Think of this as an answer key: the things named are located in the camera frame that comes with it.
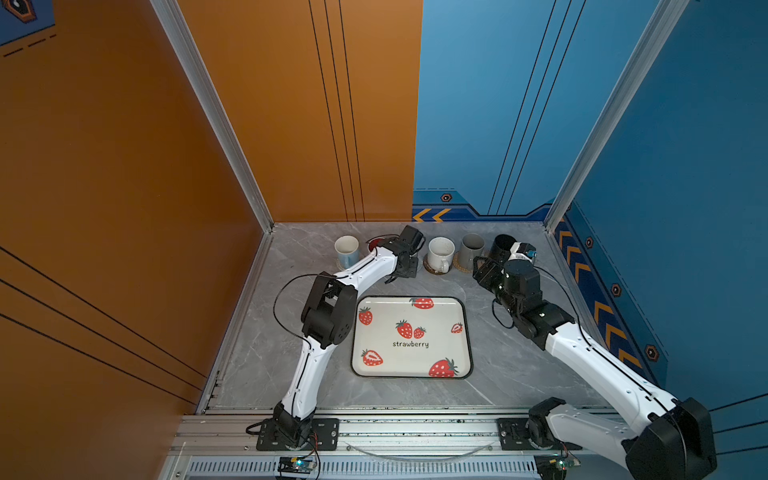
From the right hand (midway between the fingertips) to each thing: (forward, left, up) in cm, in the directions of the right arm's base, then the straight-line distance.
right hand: (478, 263), depth 80 cm
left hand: (+12, +19, -16) cm, 28 cm away
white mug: (+15, +7, -13) cm, 21 cm away
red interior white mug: (+9, +29, -2) cm, 31 cm away
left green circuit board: (-42, +47, -23) cm, 67 cm away
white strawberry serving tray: (-11, +16, -22) cm, 29 cm away
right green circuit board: (-43, -15, -24) cm, 51 cm away
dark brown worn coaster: (+14, +10, -21) cm, 27 cm away
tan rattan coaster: (+16, +1, -21) cm, 26 cm away
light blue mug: (+17, +39, -12) cm, 44 cm away
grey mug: (+17, -3, -12) cm, 21 cm away
